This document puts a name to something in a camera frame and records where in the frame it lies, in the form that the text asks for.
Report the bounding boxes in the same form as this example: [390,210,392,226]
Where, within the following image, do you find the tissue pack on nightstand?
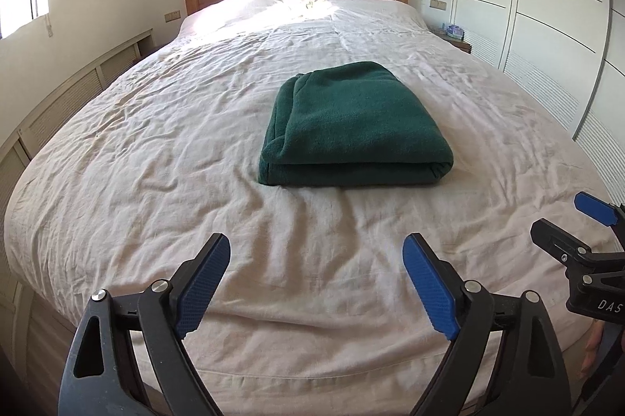
[442,23,464,41]

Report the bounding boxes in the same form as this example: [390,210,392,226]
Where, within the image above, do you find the white wrinkled bed sheet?
[4,0,616,415]

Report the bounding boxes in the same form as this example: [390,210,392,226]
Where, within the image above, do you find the white slatted wall cabinet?
[1,30,154,378]

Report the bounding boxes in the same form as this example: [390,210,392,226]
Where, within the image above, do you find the right wall socket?
[429,0,447,11]

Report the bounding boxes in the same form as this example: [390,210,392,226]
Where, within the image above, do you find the left wall socket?
[164,11,181,22]

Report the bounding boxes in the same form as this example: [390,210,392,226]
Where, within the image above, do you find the green knit sweater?
[257,62,454,187]

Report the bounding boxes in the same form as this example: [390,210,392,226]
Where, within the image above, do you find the wall socket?
[429,0,447,11]
[164,11,181,22]

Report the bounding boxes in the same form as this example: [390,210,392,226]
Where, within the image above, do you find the white sliding wardrobe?
[451,0,624,204]

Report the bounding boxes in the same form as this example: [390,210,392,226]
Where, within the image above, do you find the wooden nightstand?
[433,31,473,54]

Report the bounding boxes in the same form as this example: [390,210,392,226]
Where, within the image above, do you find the person's right hand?
[579,321,604,379]

